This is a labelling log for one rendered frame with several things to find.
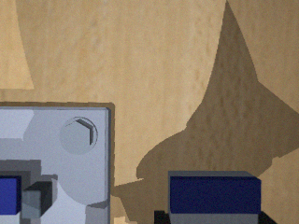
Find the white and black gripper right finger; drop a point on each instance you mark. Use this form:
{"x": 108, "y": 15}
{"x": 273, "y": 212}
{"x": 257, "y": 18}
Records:
{"x": 263, "y": 218}

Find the blue rectangular block with slot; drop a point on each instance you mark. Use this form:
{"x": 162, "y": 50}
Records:
{"x": 12, "y": 183}
{"x": 213, "y": 197}

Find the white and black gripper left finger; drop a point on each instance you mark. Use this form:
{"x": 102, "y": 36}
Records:
{"x": 160, "y": 217}

